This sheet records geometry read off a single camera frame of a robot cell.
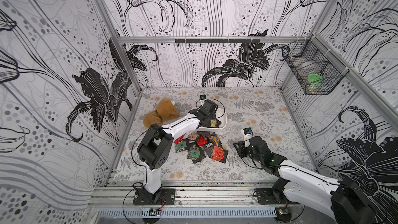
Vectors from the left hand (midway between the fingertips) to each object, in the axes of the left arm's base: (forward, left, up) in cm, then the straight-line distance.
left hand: (209, 114), depth 94 cm
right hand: (-16, -16, -3) cm, 23 cm away
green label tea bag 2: (-17, +17, -9) cm, 26 cm away
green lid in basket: (+8, -52, +25) cm, 58 cm away
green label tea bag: (-22, +7, -8) cm, 24 cm away
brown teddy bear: (+1, +27, +1) cm, 27 cm away
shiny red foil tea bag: (-15, +19, -8) cm, 26 cm away
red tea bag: (-15, +4, -6) cm, 17 cm away
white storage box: (+2, -8, -5) cm, 10 cm away
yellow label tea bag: (-2, -3, -8) cm, 8 cm away
